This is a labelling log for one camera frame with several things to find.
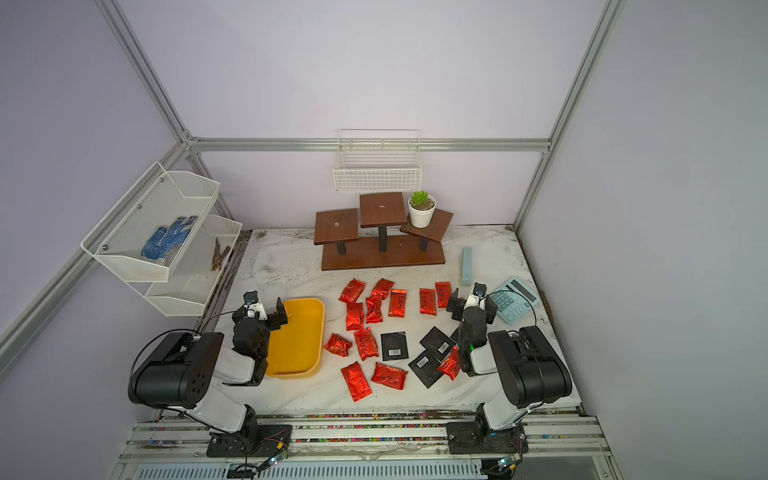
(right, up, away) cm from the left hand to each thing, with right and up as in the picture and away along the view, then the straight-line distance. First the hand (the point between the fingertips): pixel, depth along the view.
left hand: (264, 304), depth 92 cm
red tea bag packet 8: (+57, -17, -9) cm, 60 cm away
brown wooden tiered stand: (+35, +23, +12) cm, 44 cm away
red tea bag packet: (+27, +3, +9) cm, 28 cm away
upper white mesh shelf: (-23, +20, -17) cm, 35 cm away
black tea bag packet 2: (+50, -17, -7) cm, 54 cm away
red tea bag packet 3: (+42, -1, +6) cm, 43 cm away
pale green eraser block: (+67, +11, +12) cm, 69 cm away
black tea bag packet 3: (+55, -12, -2) cm, 56 cm away
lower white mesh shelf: (-22, +11, +1) cm, 25 cm away
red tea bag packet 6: (+32, -11, -4) cm, 35 cm away
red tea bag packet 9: (+24, -11, -5) cm, 27 cm away
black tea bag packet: (+41, -12, -2) cm, 43 cm away
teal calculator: (+81, 0, +6) cm, 82 cm away
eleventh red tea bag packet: (+30, -20, -10) cm, 38 cm away
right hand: (+66, +2, +1) cm, 66 cm away
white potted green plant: (+50, +31, +2) cm, 59 cm away
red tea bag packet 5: (+58, +3, +9) cm, 59 cm away
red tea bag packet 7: (+39, -19, -10) cm, 45 cm away
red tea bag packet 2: (+34, -3, +3) cm, 35 cm away
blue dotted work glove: (-20, +19, -16) cm, 31 cm away
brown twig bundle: (-15, +14, +1) cm, 21 cm away
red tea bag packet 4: (+52, 0, +6) cm, 53 cm away
